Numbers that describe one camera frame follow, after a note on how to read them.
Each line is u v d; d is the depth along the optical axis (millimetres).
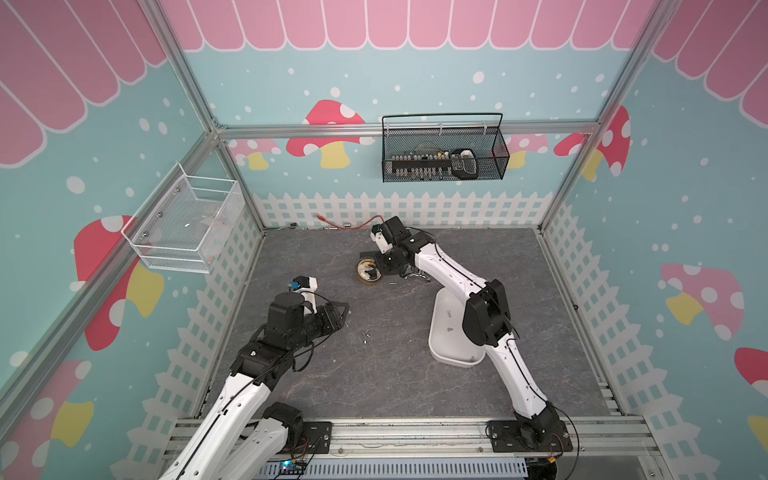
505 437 739
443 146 927
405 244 726
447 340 876
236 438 460
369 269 950
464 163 895
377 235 893
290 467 727
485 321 606
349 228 1238
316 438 744
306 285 682
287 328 551
